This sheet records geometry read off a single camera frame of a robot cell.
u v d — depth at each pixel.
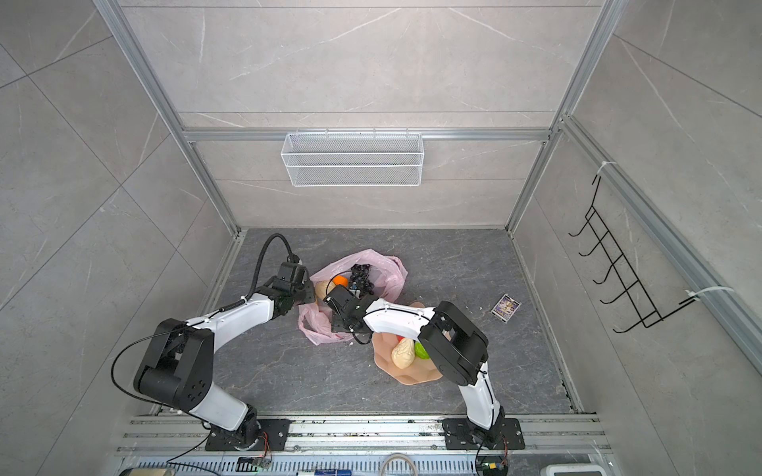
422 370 0.82
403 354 0.80
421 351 0.82
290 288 0.72
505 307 0.95
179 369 0.45
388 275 0.96
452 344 0.49
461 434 0.74
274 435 0.73
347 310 0.70
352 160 1.00
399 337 0.59
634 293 0.64
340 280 0.98
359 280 1.00
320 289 0.93
